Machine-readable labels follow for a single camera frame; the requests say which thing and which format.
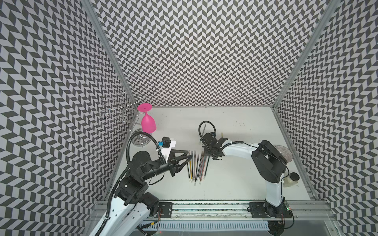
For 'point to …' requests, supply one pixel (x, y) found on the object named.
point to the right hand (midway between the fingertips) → (210, 153)
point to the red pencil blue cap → (203, 170)
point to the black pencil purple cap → (192, 166)
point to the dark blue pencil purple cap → (198, 168)
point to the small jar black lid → (293, 179)
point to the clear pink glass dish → (285, 152)
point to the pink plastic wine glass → (148, 124)
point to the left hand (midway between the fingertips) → (189, 157)
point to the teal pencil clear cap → (202, 172)
